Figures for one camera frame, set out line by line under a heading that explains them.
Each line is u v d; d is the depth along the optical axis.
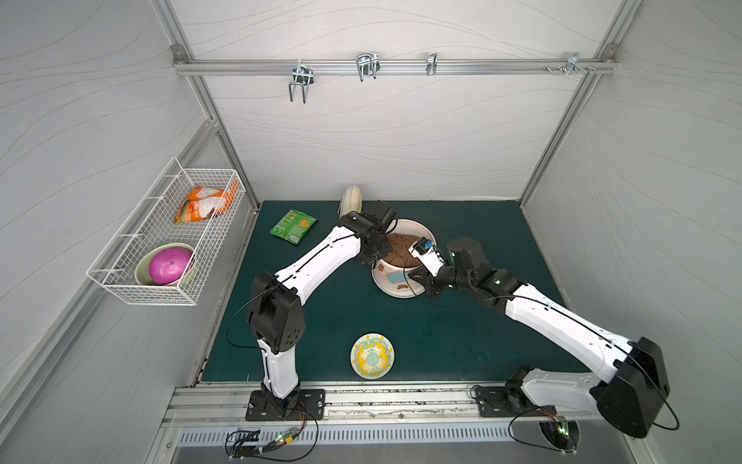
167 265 0.57
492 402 0.73
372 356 0.80
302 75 0.78
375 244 0.64
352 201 0.96
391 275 0.82
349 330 0.86
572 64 0.77
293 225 1.10
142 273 0.58
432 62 0.72
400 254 0.88
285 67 0.78
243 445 0.68
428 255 0.65
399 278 0.83
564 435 0.71
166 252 0.58
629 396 0.38
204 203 0.72
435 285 0.67
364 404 0.75
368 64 0.76
